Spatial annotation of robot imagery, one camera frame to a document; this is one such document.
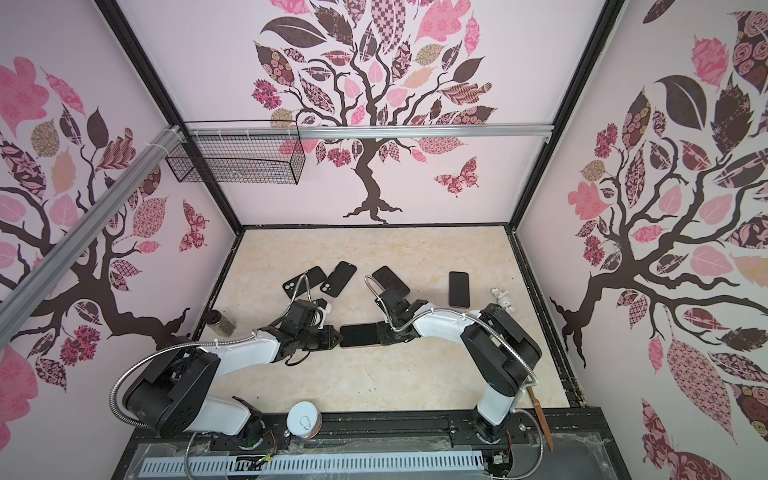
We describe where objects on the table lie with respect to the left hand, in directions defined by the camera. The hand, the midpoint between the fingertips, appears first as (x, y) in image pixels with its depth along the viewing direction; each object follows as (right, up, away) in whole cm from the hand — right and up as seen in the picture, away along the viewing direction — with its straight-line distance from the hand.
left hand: (342, 342), depth 89 cm
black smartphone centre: (+15, +17, +15) cm, 27 cm away
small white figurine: (+52, +12, +7) cm, 54 cm away
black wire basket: (-50, +66, +33) cm, 89 cm away
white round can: (-6, -13, -18) cm, 23 cm away
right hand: (+12, +2, +1) cm, 13 cm away
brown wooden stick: (+54, -16, -13) cm, 58 cm away
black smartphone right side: (+39, +15, +12) cm, 43 cm away
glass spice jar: (-35, +7, -4) cm, 36 cm away
